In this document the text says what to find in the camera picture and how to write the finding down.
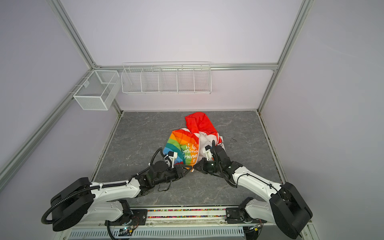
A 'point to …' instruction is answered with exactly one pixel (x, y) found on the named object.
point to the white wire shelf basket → (191, 77)
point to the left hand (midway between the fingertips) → (192, 171)
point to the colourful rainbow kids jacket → (187, 144)
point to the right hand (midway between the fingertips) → (193, 168)
